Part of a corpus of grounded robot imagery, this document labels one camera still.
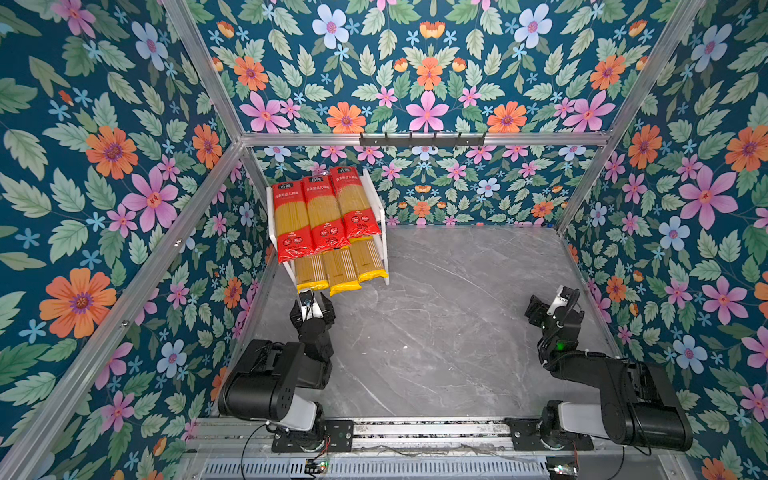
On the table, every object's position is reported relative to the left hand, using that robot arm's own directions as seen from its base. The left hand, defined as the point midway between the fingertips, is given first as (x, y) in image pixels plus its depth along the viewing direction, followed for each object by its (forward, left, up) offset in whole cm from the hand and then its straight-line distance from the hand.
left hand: (310, 290), depth 85 cm
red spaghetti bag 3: (+9, -16, +22) cm, 29 cm away
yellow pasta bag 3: (+6, -17, +5) cm, 19 cm away
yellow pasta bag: (+3, -1, +4) cm, 5 cm away
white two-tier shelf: (+12, -22, +21) cm, 32 cm away
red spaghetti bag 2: (+7, -8, +21) cm, 24 cm away
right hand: (-4, -71, -6) cm, 71 cm away
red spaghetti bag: (+2, -1, +21) cm, 21 cm away
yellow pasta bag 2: (+3, -10, +4) cm, 11 cm away
